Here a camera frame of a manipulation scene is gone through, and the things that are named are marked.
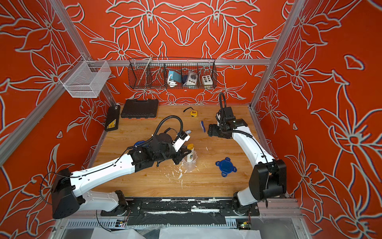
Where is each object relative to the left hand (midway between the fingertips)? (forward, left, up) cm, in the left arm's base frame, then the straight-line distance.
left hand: (189, 148), depth 71 cm
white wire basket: (+39, +69, +10) cm, 80 cm away
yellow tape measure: (+43, 0, -20) cm, 47 cm away
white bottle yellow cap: (-2, -1, -4) cm, 5 cm away
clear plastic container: (-1, 0, -20) cm, 21 cm away
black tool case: (+45, +49, -21) cm, 70 cm away
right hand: (+12, -14, -2) cm, 19 cm away
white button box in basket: (+46, -9, +8) cm, 48 cm away
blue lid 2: (+2, -22, -24) cm, 33 cm away
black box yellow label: (+34, +61, -19) cm, 72 cm away
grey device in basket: (+42, +1, +10) cm, 44 cm away
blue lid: (+7, +29, -9) cm, 31 cm away
